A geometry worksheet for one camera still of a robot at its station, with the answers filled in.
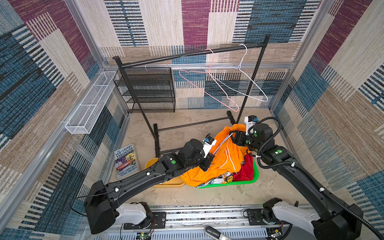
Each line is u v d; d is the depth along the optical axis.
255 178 0.78
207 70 0.98
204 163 0.64
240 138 0.66
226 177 0.78
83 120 0.71
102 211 0.37
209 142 0.62
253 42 0.85
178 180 0.74
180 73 1.02
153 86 1.08
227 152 0.80
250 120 0.67
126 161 0.91
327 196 0.41
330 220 0.38
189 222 0.73
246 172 0.80
